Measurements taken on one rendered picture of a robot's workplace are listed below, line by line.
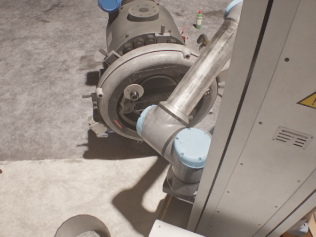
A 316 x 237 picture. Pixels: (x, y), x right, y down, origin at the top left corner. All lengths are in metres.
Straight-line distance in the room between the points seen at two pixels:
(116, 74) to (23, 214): 1.24
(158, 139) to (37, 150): 1.48
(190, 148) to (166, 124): 0.15
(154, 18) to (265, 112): 1.41
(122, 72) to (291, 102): 1.03
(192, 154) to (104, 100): 0.74
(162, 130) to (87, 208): 1.09
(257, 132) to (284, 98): 0.12
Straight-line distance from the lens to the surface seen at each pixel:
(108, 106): 1.56
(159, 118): 1.06
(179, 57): 1.42
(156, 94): 1.58
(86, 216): 1.56
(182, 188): 1.13
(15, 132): 2.58
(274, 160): 0.68
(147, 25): 1.81
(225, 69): 1.61
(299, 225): 1.21
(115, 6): 2.00
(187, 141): 0.99
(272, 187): 0.79
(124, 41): 1.74
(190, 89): 1.07
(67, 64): 3.10
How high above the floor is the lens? 1.78
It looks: 49 degrees down
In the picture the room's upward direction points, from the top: straight up
